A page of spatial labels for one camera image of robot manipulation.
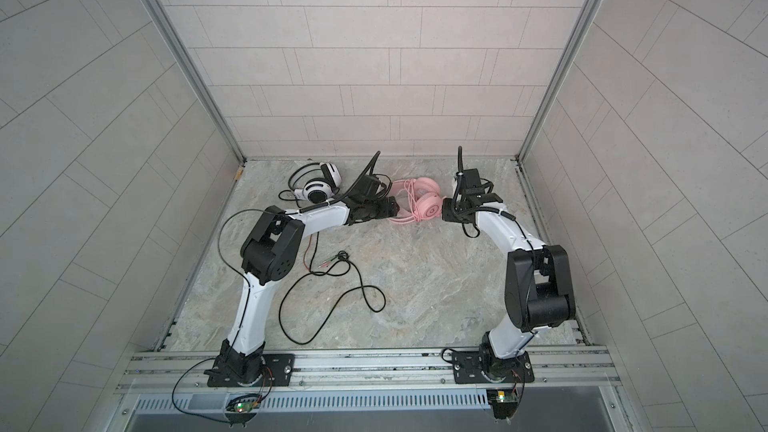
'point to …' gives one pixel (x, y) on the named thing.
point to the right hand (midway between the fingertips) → (447, 209)
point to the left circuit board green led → (245, 406)
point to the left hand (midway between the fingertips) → (400, 204)
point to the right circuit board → (504, 402)
